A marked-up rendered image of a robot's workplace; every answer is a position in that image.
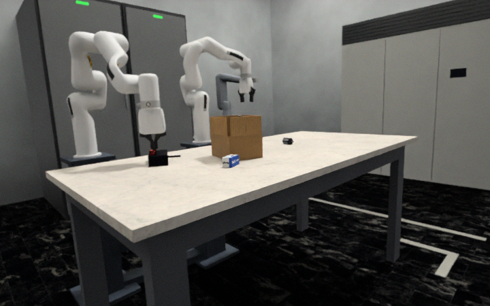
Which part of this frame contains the open brown cardboard box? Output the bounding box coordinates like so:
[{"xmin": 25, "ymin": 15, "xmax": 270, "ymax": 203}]
[{"xmin": 210, "ymin": 115, "xmax": 263, "ymax": 161}]

